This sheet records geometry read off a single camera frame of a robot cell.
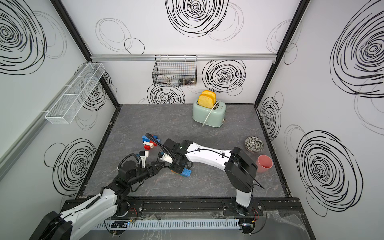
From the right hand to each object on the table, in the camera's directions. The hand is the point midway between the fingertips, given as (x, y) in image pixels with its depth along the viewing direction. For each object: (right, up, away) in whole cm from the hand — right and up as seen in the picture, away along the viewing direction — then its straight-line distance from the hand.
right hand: (177, 167), depth 81 cm
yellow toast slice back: (+20, +43, +15) cm, 50 cm away
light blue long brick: (-23, +13, +16) cm, 31 cm away
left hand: (-8, +1, -1) cm, 8 cm away
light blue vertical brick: (+5, -2, -3) cm, 6 cm away
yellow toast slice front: (+17, +38, +13) cm, 44 cm away
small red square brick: (-21, +8, +13) cm, 26 cm away
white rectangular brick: (-21, +11, +14) cm, 28 cm away
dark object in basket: (+5, +49, +8) cm, 50 cm away
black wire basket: (-6, +67, +43) cm, 79 cm away
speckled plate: (+49, +10, +15) cm, 52 cm away
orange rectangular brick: (-1, +2, -11) cm, 11 cm away
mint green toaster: (+24, +28, +15) cm, 40 cm away
